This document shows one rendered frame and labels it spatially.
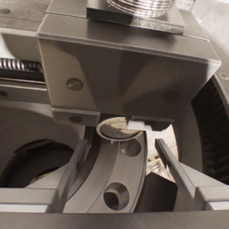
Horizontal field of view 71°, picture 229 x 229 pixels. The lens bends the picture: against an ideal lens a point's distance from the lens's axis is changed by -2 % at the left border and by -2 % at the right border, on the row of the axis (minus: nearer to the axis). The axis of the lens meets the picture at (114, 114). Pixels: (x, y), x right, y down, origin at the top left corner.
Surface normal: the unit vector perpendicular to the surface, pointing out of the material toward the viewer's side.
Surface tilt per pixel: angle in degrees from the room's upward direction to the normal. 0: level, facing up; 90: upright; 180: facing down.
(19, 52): 25
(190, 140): 116
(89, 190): 90
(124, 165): 90
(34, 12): 90
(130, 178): 90
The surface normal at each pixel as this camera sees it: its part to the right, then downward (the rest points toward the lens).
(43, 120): 0.00, 0.82
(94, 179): 0.17, -0.57
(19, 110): 0.38, 0.79
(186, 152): -0.65, -0.56
